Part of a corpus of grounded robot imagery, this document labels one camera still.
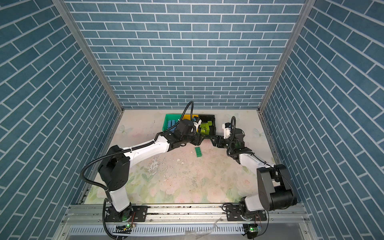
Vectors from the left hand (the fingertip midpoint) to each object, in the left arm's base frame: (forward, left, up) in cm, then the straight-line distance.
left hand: (201, 135), depth 87 cm
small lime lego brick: (+21, -8, -14) cm, 26 cm away
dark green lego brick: (-3, +1, -15) cm, 15 cm away
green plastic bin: (+24, +21, -10) cm, 34 cm away
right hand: (+1, -8, -3) cm, 9 cm away
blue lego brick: (+20, +21, -12) cm, 31 cm away
